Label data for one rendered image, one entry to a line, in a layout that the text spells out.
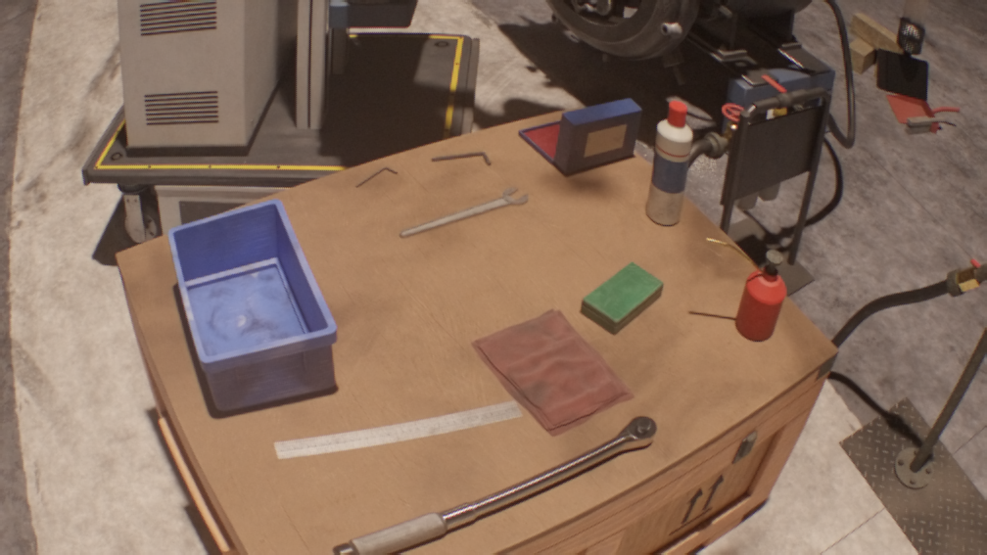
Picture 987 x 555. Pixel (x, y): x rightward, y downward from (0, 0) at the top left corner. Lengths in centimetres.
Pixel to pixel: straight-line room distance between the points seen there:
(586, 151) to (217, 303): 69
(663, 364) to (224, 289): 67
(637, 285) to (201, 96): 101
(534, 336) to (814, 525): 83
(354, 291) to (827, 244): 152
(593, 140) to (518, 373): 52
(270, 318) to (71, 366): 84
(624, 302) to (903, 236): 156
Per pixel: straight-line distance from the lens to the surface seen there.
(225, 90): 198
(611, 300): 143
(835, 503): 193
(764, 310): 143
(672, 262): 157
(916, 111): 377
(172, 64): 198
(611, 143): 173
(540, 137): 180
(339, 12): 178
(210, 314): 144
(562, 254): 154
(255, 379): 125
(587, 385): 133
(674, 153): 156
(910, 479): 205
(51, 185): 278
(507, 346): 137
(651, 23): 245
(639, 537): 148
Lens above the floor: 144
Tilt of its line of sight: 40 degrees down
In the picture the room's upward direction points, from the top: 3 degrees clockwise
